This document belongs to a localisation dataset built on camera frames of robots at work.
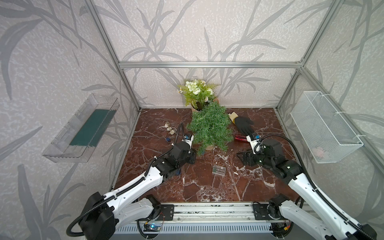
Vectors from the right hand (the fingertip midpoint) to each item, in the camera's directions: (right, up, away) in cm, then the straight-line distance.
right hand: (241, 151), depth 77 cm
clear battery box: (-11, -13, +10) cm, 20 cm away
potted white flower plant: (-23, +33, +11) cm, 42 cm away
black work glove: (+11, +13, +31) cm, 35 cm away
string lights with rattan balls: (-42, +9, +26) cm, 50 cm away
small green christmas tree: (-16, +13, -3) cm, 21 cm away
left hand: (-24, 0, +3) cm, 24 cm away
